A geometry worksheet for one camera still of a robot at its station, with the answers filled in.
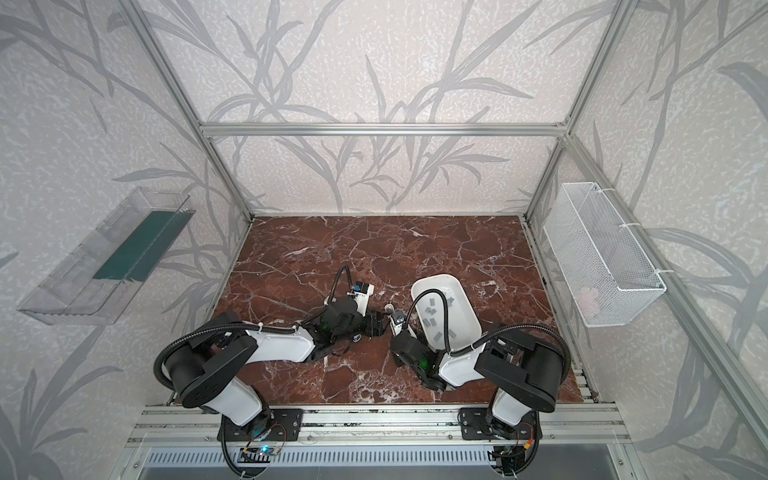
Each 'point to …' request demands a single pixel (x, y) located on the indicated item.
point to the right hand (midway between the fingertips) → (397, 327)
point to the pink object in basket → (587, 300)
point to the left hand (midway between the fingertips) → (389, 306)
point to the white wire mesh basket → (606, 272)
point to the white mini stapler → (389, 308)
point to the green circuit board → (261, 454)
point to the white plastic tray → (464, 327)
